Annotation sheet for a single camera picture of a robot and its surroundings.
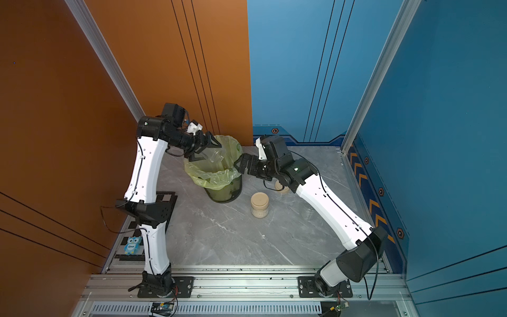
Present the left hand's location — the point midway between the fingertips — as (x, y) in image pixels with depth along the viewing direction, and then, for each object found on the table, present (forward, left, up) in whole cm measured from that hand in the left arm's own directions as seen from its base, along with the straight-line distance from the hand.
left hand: (215, 147), depth 75 cm
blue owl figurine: (-29, +34, -28) cm, 52 cm away
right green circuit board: (-47, -46, -32) cm, 73 cm away
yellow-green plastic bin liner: (-7, -1, -6) cm, 9 cm away
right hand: (-9, -12, -1) cm, 15 cm away
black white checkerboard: (-21, +37, -29) cm, 52 cm away
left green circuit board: (-48, +17, -35) cm, 62 cm away
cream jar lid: (+6, -27, -34) cm, 44 cm away
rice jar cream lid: (-13, -17, -21) cm, 30 cm away
